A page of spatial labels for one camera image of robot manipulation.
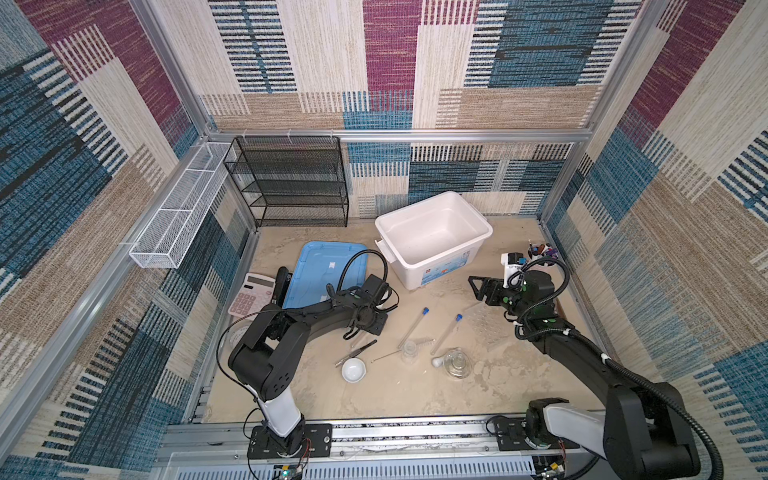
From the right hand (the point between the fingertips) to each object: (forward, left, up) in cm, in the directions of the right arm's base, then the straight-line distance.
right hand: (478, 282), depth 86 cm
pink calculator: (+6, +69, -11) cm, 70 cm away
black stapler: (+8, +60, -10) cm, 62 cm away
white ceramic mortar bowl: (-19, +36, -12) cm, 42 cm away
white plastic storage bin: (+29, +8, -14) cm, 33 cm away
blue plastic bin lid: (+19, +49, -14) cm, 55 cm away
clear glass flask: (-19, +8, -8) cm, 22 cm away
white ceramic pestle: (-18, +12, -12) cm, 25 cm away
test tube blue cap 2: (-9, +8, -14) cm, 19 cm away
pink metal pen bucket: (+13, -22, -3) cm, 26 cm away
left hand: (-4, +29, -12) cm, 32 cm away
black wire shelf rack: (+44, +60, +3) cm, 75 cm away
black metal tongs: (-14, +36, -14) cm, 41 cm away
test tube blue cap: (-5, +17, -14) cm, 23 cm away
